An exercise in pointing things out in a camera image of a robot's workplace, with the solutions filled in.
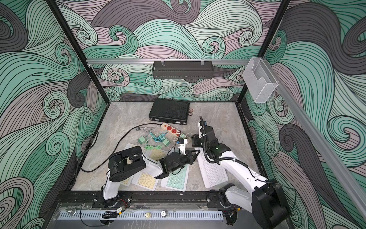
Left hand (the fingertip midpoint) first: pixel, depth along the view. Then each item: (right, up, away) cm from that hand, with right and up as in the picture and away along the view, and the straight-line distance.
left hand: (201, 150), depth 79 cm
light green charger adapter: (-38, +3, +16) cm, 41 cm away
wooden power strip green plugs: (-17, +9, +19) cm, 27 cm away
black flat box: (-20, +23, +27) cm, 41 cm away
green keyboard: (-14, -18, 0) cm, 22 cm away
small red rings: (-3, +24, +35) cm, 42 cm away
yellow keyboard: (-32, -17, 0) cm, 36 cm away
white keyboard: (+7, -13, 0) cm, 15 cm away
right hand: (-5, +7, +4) cm, 9 cm away
